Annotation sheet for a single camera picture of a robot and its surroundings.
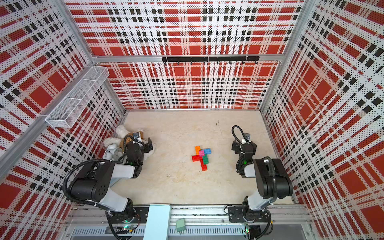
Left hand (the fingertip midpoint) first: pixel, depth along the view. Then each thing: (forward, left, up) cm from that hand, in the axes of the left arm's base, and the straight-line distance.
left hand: (143, 138), depth 94 cm
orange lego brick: (-4, -34, -7) cm, 35 cm away
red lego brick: (-11, -34, -6) cm, 36 cm away
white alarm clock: (-12, +14, +3) cm, 19 cm away
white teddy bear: (+3, +15, -1) cm, 15 cm away
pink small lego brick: (-9, -37, -4) cm, 38 cm away
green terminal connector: (-45, -27, -7) cm, 53 cm away
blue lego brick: (-6, -41, -6) cm, 42 cm away
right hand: (-1, -65, -2) cm, 65 cm away
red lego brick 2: (-16, -38, -7) cm, 42 cm away
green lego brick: (-11, -39, -6) cm, 42 cm away
